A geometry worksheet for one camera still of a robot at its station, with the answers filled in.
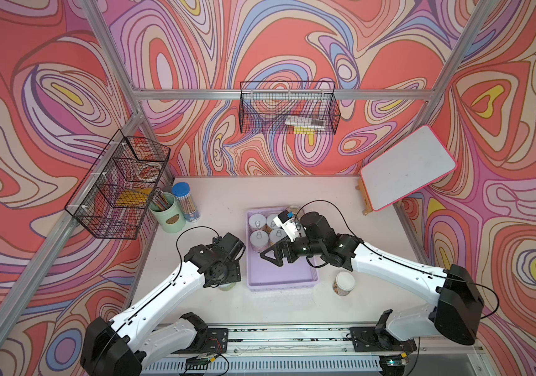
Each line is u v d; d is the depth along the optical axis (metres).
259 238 0.91
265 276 0.87
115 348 0.38
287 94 0.88
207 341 0.73
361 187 1.10
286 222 0.67
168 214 0.90
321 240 0.58
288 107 0.96
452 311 0.40
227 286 0.74
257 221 0.96
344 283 0.80
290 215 0.68
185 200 0.91
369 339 0.73
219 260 0.55
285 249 0.65
